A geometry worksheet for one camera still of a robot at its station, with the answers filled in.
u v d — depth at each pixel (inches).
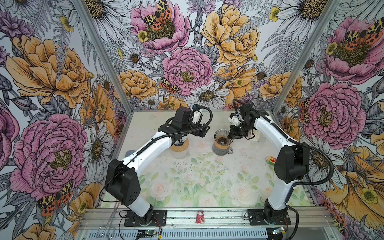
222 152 37.6
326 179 17.6
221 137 36.1
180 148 34.4
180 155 37.8
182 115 24.2
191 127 27.1
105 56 35.1
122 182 16.8
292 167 19.5
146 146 19.7
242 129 30.0
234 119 33.5
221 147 35.1
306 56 35.2
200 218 28.1
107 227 28.3
